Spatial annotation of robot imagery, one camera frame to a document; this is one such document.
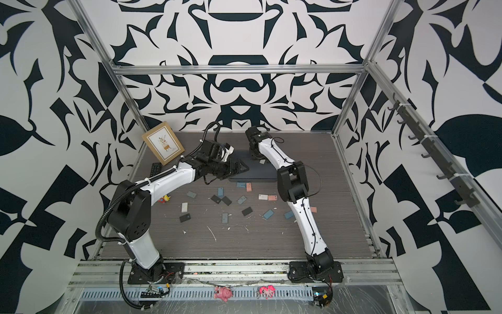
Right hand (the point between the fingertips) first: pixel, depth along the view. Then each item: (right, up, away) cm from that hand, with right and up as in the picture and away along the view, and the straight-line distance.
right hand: (258, 152), depth 107 cm
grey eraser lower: (-15, -29, -20) cm, 38 cm away
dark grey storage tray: (-1, -10, -6) cm, 12 cm away
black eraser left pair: (-21, -22, -13) cm, 33 cm away
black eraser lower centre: (-6, -27, -18) cm, 33 cm away
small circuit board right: (+21, -52, -36) cm, 66 cm away
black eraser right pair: (-15, -23, -13) cm, 31 cm away
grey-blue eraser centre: (-8, -23, -13) cm, 28 cm away
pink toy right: (+2, -49, -37) cm, 61 cm away
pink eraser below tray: (-5, -17, -10) cm, 20 cm away
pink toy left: (-13, -49, -38) cm, 63 cm away
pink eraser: (+6, -21, -13) cm, 26 cm away
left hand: (-8, -7, -20) cm, 23 cm away
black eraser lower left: (-34, -29, -20) cm, 49 cm away
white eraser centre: (+2, -21, -13) cm, 25 cm away
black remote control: (-52, -9, -5) cm, 53 cm away
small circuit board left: (-40, -52, -34) cm, 74 cm away
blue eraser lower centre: (+4, -28, -18) cm, 33 cm away
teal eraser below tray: (-9, -16, -10) cm, 21 cm away
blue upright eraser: (-19, -19, -12) cm, 29 cm away
